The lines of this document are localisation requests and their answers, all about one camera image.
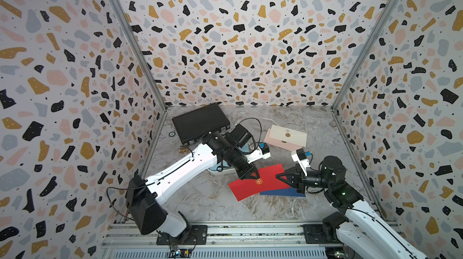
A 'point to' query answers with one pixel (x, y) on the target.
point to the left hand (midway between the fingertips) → (258, 175)
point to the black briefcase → (193, 124)
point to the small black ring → (172, 134)
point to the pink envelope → (279, 143)
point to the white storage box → (223, 167)
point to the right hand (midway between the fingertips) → (278, 179)
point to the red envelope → (267, 180)
